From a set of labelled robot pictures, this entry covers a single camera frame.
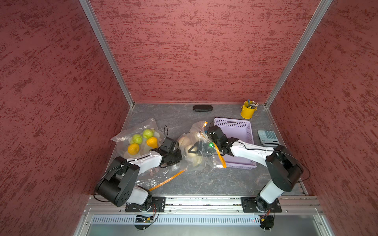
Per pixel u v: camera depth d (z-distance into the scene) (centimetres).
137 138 94
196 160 85
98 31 79
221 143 69
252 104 98
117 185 43
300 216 75
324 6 71
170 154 78
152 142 92
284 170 46
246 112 110
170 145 73
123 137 97
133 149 90
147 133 96
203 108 119
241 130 104
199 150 72
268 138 99
